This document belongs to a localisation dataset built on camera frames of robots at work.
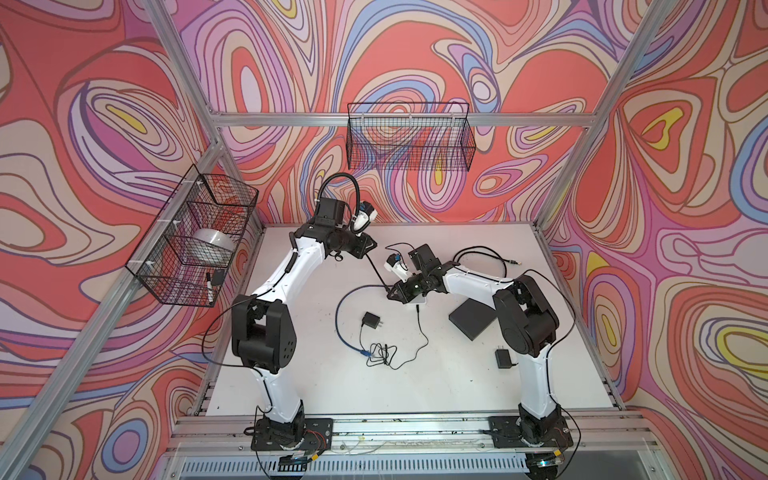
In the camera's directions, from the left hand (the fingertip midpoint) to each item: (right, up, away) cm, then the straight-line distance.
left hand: (375, 241), depth 87 cm
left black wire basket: (-47, -5, -14) cm, 49 cm away
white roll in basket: (-40, 0, -14) cm, 42 cm away
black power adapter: (+3, -33, -3) cm, 33 cm away
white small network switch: (+13, -18, 0) cm, 22 cm away
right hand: (+6, -19, +7) cm, 21 cm away
